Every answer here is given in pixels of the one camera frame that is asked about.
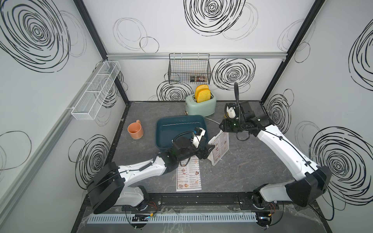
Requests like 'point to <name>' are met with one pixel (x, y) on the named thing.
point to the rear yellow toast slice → (198, 88)
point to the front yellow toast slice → (202, 96)
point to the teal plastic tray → (167, 127)
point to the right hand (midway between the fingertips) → (223, 126)
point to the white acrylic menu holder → (210, 157)
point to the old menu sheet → (188, 176)
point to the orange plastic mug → (135, 130)
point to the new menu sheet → (221, 144)
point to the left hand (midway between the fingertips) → (210, 143)
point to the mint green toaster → (203, 103)
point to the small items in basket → (198, 78)
